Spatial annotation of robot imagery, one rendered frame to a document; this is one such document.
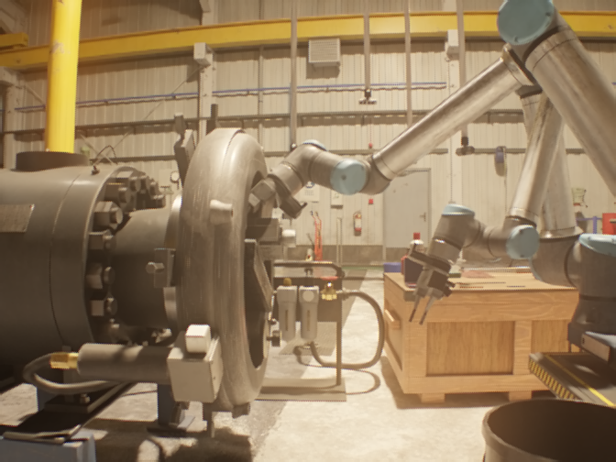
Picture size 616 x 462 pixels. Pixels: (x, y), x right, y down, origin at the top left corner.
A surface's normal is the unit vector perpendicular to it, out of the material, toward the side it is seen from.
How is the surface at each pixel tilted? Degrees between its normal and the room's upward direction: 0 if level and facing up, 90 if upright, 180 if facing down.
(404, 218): 90
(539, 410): 87
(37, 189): 44
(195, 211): 69
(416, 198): 90
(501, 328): 90
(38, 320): 112
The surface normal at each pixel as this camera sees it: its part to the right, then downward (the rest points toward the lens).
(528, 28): -0.69, -0.11
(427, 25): -0.15, 0.00
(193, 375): -0.04, 0.38
